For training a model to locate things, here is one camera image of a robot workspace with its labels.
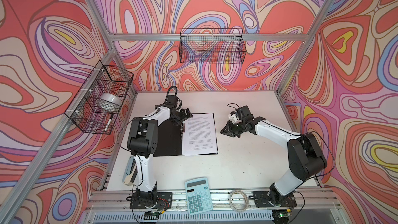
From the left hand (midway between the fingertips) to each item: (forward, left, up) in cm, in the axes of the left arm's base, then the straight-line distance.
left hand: (189, 117), depth 100 cm
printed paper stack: (-11, -6, -4) cm, 13 cm away
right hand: (-15, -20, +3) cm, 25 cm away
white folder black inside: (-14, +11, -4) cm, 18 cm away
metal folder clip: (-8, +5, -3) cm, 10 cm away
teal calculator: (-44, -6, -3) cm, 45 cm away
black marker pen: (-18, +36, +21) cm, 46 cm away
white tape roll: (-8, +36, +27) cm, 46 cm away
